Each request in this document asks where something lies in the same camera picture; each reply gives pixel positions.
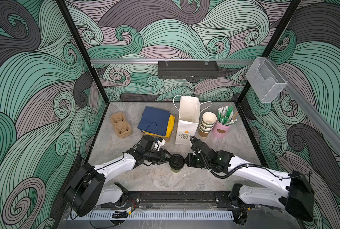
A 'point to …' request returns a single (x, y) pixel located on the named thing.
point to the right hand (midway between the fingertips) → (183, 161)
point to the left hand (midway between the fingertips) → (172, 159)
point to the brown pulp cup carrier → (122, 129)
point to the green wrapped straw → (228, 112)
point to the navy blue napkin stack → (154, 120)
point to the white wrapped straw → (220, 111)
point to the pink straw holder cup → (220, 130)
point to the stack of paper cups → (207, 123)
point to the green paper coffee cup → (175, 171)
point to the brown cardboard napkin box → (167, 139)
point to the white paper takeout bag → (188, 120)
